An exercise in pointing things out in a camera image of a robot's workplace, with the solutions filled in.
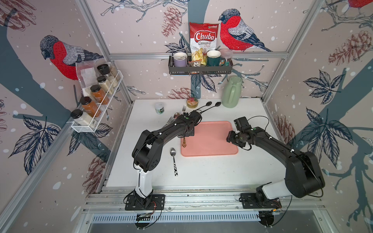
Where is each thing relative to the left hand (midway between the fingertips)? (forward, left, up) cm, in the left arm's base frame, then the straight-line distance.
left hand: (189, 130), depth 93 cm
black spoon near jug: (+30, -23, -7) cm, 38 cm away
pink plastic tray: (-5, -13, -2) cm, 15 cm away
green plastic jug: (+24, -30, +10) cm, 39 cm away
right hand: (-6, -26, -1) cm, 26 cm away
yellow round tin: (+28, -2, -4) cm, 29 cm away
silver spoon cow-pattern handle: (-13, +10, -6) cm, 18 cm away
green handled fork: (+25, +5, -6) cm, 26 cm away
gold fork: (-9, +3, -3) cm, 10 cm away
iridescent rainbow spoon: (+18, +11, -6) cm, 21 cm away
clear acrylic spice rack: (+16, +44, +25) cm, 53 cm away
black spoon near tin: (+30, -15, -7) cm, 35 cm away
